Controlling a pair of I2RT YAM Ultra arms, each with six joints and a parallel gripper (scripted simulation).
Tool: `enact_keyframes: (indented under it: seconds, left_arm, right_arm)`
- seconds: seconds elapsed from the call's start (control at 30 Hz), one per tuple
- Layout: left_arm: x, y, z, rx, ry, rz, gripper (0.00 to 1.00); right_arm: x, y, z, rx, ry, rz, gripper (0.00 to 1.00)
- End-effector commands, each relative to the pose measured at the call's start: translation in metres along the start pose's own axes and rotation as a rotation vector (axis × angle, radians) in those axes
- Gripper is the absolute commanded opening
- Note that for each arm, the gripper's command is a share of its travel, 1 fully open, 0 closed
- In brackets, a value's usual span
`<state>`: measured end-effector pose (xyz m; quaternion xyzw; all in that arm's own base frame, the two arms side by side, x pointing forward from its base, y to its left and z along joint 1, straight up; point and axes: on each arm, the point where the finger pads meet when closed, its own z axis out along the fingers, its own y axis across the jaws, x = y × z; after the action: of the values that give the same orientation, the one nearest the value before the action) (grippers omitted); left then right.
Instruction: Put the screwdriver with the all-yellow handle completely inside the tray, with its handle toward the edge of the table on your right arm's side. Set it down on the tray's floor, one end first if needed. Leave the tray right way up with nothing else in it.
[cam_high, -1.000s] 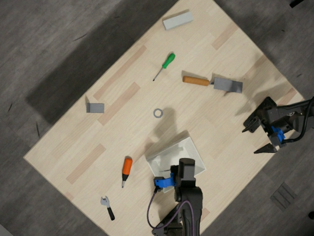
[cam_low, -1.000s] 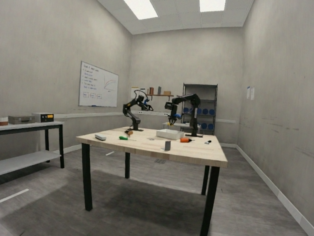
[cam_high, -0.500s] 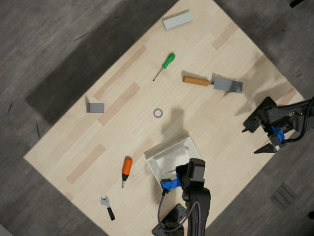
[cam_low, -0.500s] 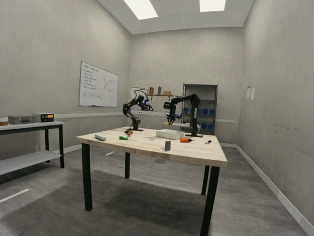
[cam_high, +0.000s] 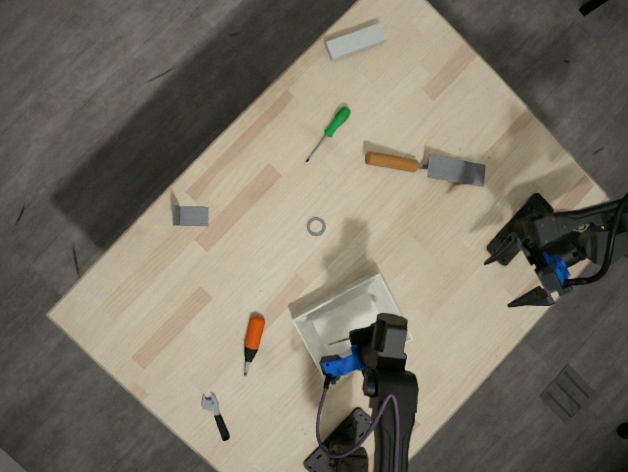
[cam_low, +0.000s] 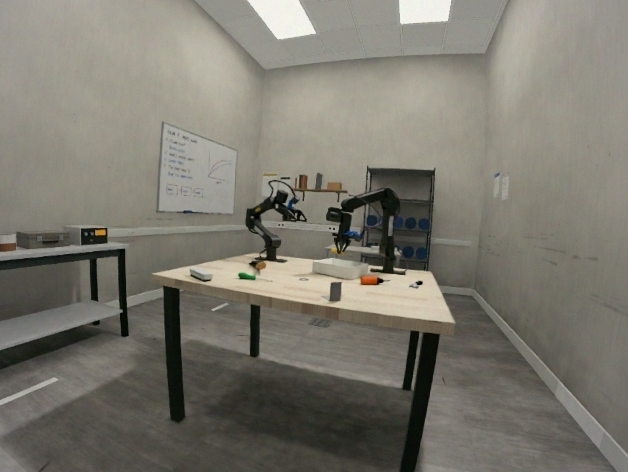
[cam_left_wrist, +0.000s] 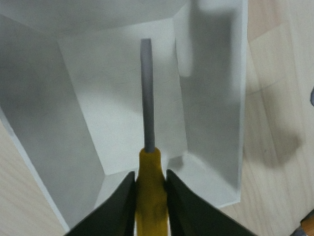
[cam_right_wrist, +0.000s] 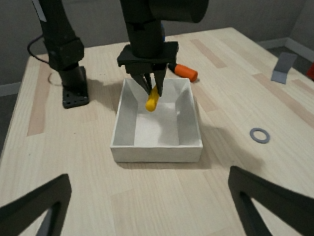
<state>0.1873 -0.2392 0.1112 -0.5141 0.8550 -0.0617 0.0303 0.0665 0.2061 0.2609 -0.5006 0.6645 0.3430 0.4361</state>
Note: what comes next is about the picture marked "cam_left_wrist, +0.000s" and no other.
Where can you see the white tray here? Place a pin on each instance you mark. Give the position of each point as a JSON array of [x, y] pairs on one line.
[[71, 94]]

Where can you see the yellow-handled screwdriver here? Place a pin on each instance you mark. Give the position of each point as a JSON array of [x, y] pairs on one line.
[[151, 190]]

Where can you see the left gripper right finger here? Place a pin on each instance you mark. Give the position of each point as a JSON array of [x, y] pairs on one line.
[[197, 216]]

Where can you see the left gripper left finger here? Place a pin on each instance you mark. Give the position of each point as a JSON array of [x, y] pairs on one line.
[[114, 217]]

